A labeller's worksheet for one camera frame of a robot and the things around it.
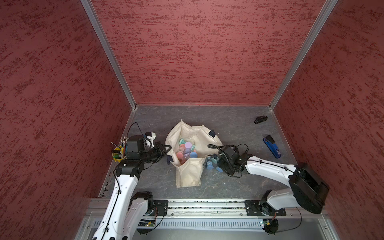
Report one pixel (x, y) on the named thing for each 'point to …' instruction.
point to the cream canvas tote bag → (189, 174)
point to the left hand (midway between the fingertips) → (171, 150)
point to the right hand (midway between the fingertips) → (218, 168)
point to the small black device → (260, 119)
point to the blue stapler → (272, 147)
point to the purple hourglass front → (188, 146)
